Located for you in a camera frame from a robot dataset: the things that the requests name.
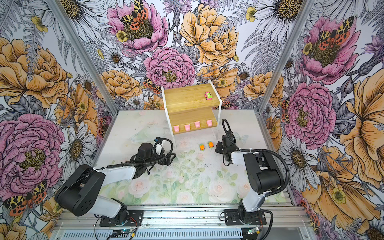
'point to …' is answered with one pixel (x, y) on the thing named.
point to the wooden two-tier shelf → (185, 105)
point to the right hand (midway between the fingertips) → (219, 149)
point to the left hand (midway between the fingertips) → (169, 156)
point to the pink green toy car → (208, 96)
